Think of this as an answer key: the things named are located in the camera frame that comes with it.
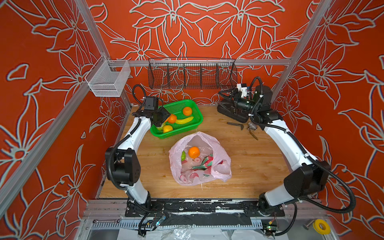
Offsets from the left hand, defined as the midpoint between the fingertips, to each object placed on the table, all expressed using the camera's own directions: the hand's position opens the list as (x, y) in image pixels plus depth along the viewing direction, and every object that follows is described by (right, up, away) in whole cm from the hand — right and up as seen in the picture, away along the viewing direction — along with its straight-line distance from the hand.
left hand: (167, 113), depth 87 cm
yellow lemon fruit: (-2, -10, +10) cm, 14 cm away
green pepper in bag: (+10, -25, -1) cm, 27 cm away
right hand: (+27, +7, -19) cm, 34 cm away
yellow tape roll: (+73, -53, -20) cm, 92 cm away
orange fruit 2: (+12, +3, +22) cm, 25 cm away
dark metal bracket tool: (+51, -8, +19) cm, 55 cm away
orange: (+16, -23, 0) cm, 28 cm away
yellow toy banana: (+10, -5, +20) cm, 22 cm away
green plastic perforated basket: (+4, +5, +25) cm, 26 cm away
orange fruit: (0, -3, +16) cm, 17 cm away
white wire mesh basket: (-39, +23, +5) cm, 45 cm away
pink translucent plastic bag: (+18, -27, +2) cm, 33 cm away
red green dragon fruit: (+23, -28, -6) cm, 37 cm away
